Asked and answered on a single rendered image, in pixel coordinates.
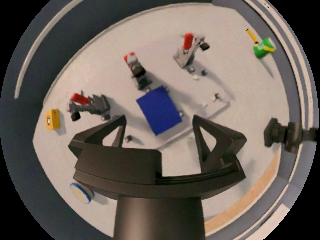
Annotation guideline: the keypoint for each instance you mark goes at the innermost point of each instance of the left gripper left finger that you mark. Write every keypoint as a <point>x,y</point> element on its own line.
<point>96,134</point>

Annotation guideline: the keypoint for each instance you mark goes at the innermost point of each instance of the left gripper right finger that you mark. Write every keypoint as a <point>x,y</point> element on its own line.
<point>228,142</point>

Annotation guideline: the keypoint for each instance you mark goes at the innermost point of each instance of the green drink can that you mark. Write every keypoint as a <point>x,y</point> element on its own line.
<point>263,48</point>

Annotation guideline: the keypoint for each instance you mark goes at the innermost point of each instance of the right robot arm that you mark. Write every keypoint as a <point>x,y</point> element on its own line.
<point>294,139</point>

